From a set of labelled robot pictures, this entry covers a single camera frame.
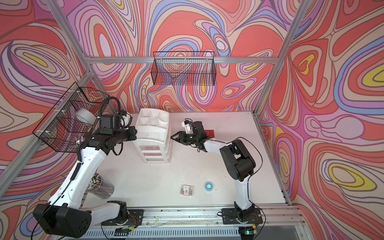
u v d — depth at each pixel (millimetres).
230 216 728
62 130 709
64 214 368
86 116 739
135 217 726
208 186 830
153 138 801
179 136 822
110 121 548
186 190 801
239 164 523
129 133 677
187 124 871
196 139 766
